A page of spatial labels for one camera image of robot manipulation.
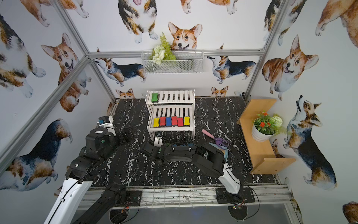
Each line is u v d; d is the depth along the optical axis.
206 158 0.50
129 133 0.62
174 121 0.88
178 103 0.82
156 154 0.67
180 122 0.89
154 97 0.83
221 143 0.94
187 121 0.89
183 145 0.95
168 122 0.88
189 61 0.93
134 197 0.74
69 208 0.40
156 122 0.88
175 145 0.94
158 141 0.77
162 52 0.78
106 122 0.57
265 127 0.77
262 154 0.82
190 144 0.93
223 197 0.73
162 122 0.88
